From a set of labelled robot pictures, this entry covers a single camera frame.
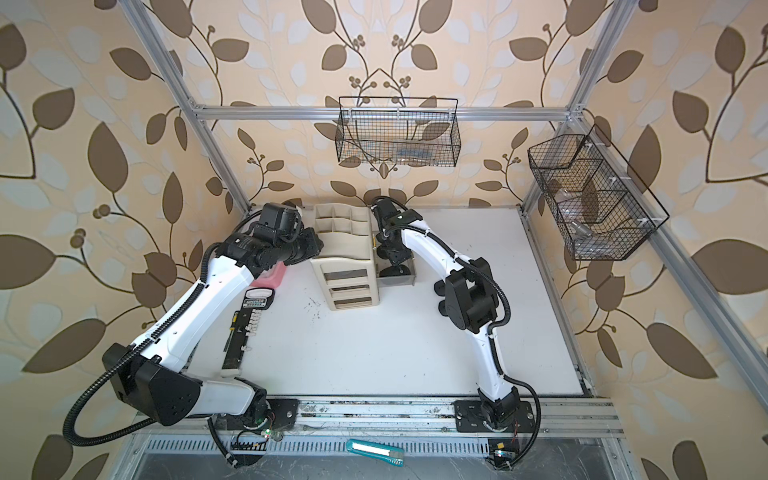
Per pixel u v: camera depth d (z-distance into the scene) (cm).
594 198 80
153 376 38
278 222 57
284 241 61
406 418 75
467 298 55
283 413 74
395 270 90
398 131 96
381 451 70
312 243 68
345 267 77
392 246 76
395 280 89
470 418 73
